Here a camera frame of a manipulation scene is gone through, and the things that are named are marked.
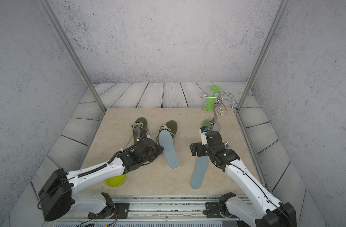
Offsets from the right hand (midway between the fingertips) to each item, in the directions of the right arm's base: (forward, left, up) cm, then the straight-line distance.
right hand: (198, 144), depth 79 cm
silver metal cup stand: (+25, -12, -12) cm, 30 cm away
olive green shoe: (+19, +39, -8) cm, 44 cm away
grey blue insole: (+3, +18, -2) cm, 19 cm away
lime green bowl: (-16, +45, -11) cm, 50 cm away
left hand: (-2, +17, -1) cm, 17 cm away
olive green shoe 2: (+25, +17, -14) cm, 33 cm away
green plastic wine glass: (+34, -11, +2) cm, 36 cm away
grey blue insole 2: (-5, -3, -18) cm, 19 cm away
